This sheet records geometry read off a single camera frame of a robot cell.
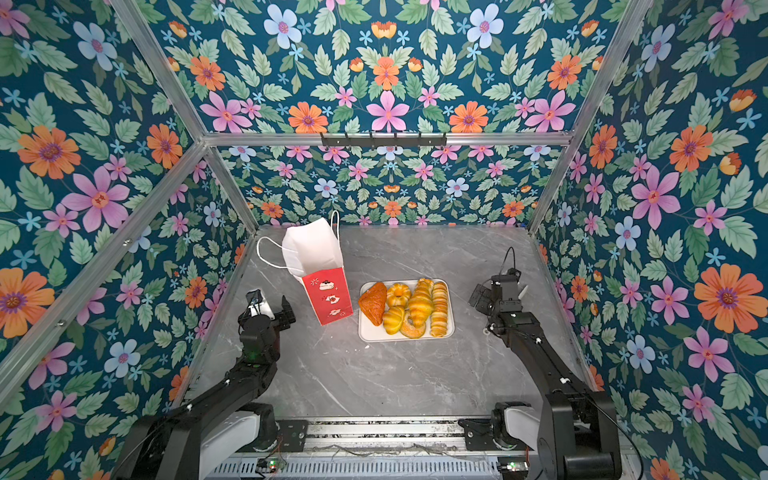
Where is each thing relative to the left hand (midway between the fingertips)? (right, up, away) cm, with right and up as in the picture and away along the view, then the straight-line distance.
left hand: (270, 294), depth 83 cm
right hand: (+64, -1, +5) cm, 64 cm away
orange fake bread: (+28, -4, +10) cm, 30 cm away
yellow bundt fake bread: (+36, -2, +13) cm, 38 cm away
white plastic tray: (+38, -6, +8) cm, 40 cm away
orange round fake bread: (+39, -12, +5) cm, 41 cm away
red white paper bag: (+9, +11, +11) cm, 18 cm away
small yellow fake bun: (+35, -8, +5) cm, 36 cm away
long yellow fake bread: (+49, -8, +10) cm, 51 cm away
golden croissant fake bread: (+43, -4, +5) cm, 44 cm away
